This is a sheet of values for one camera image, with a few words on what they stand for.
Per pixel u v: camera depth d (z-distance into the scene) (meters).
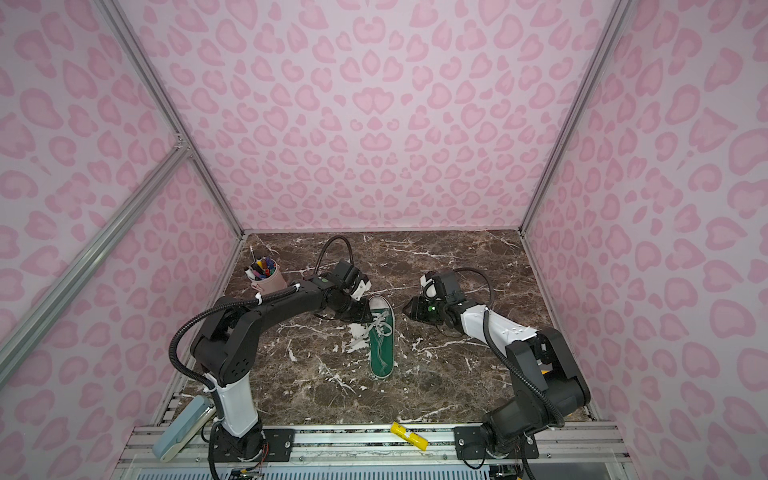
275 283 0.95
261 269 0.95
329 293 0.69
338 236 0.82
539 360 0.48
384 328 0.88
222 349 0.50
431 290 0.82
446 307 0.69
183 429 0.73
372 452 0.72
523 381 0.42
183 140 0.91
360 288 0.78
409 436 0.73
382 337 0.86
